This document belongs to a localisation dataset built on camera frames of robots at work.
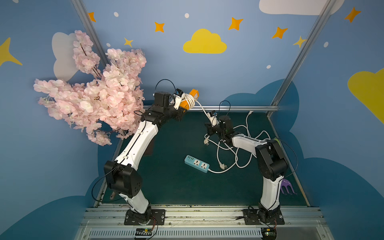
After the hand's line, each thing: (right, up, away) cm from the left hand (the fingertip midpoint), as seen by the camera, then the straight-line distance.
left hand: (182, 106), depth 80 cm
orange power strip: (+1, +1, -3) cm, 3 cm away
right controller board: (+44, -65, -7) cm, 78 cm away
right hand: (+15, -8, +17) cm, 24 cm away
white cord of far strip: (+54, 0, +43) cm, 69 cm away
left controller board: (-19, -64, -7) cm, 67 cm away
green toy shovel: (+65, -20, +25) cm, 72 cm away
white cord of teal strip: (+30, -37, +13) cm, 49 cm away
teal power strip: (+8, -34, +11) cm, 37 cm away
